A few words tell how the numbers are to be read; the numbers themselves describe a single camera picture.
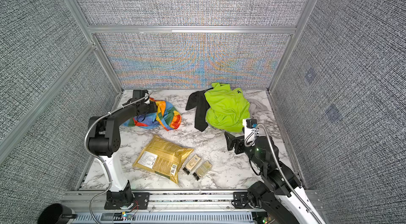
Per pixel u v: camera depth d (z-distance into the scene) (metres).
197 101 1.04
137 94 0.81
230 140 0.58
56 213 0.70
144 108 0.82
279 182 0.45
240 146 0.58
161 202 0.75
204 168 0.79
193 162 0.82
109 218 0.72
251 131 0.55
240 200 0.73
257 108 1.06
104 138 0.53
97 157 0.54
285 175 0.44
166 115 1.00
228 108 0.97
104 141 0.53
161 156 0.80
